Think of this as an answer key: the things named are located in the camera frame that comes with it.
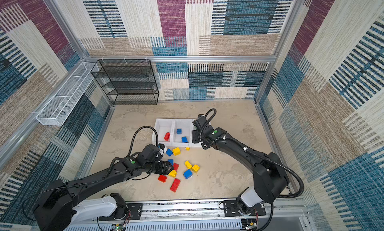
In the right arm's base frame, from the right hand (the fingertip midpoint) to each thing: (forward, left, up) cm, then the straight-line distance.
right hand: (197, 137), depth 85 cm
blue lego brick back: (-3, +17, -11) cm, 21 cm away
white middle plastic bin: (+15, +7, -10) cm, 19 cm away
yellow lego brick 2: (-14, +2, -10) cm, 17 cm away
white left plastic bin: (+13, +22, -10) cm, 27 cm away
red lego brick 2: (-12, +13, -11) cm, 21 cm away
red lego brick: (-18, +20, -12) cm, 29 cm away
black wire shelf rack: (+46, +49, +5) cm, 68 cm away
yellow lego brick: (-11, +6, -11) cm, 17 cm away
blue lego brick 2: (-8, +16, -13) cm, 22 cm away
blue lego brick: (-16, +6, -11) cm, 21 cm away
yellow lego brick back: (-3, +13, -11) cm, 17 cm away
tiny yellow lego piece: (-1, +6, -12) cm, 13 cm away
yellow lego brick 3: (-16, +14, -9) cm, 23 cm away
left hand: (-13, +16, -6) cm, 21 cm away
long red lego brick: (-22, +13, -11) cm, 28 cm away
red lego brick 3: (+8, +20, -11) cm, 24 cm away
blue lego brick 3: (+5, +8, -10) cm, 14 cm away
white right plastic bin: (-5, +2, +17) cm, 18 cm away
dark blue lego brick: (+12, +12, -11) cm, 21 cm away
